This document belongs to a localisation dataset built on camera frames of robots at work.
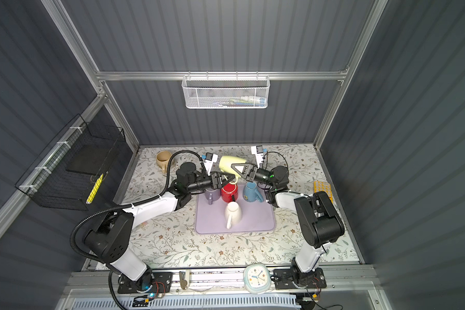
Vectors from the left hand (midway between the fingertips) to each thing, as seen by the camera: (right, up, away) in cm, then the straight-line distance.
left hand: (234, 176), depth 79 cm
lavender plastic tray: (+10, -20, +13) cm, 26 cm away
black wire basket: (-63, +1, -7) cm, 63 cm away
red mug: (-3, -8, +12) cm, 15 cm away
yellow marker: (-50, -2, -9) cm, 51 cm away
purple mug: (-11, -10, +12) cm, 19 cm away
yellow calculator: (+47, -7, +23) cm, 53 cm away
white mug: (0, -17, +4) cm, 17 cm away
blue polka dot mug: (+8, -9, +12) cm, 17 cm away
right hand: (0, +2, -3) cm, 4 cm away
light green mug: (-4, +5, -2) cm, 6 cm away
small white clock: (+9, -38, -7) cm, 40 cm away
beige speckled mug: (-41, +8, +29) cm, 50 cm away
